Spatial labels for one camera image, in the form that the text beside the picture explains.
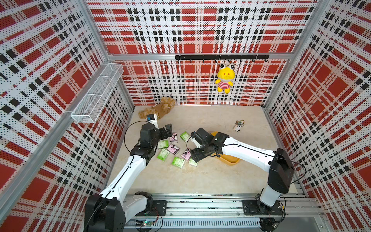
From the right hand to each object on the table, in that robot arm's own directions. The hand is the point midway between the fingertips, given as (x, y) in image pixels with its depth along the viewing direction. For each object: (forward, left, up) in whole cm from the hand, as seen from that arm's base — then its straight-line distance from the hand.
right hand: (200, 154), depth 80 cm
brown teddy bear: (+38, +25, 0) cm, 45 cm away
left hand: (+14, +19, +9) cm, 25 cm away
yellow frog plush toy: (+45, -17, +22) cm, 53 cm away
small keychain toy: (+29, -30, -12) cm, 44 cm away
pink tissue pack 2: (+8, +17, -10) cm, 21 cm away
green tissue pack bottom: (-1, +13, -10) cm, 17 cm away
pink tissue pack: (+16, +17, -10) cm, 26 cm away
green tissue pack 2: (+4, +24, -10) cm, 26 cm away
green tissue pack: (+12, +24, -9) cm, 28 cm away
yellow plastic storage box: (-1, -15, -6) cm, 16 cm away
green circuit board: (-31, +26, -10) cm, 42 cm away
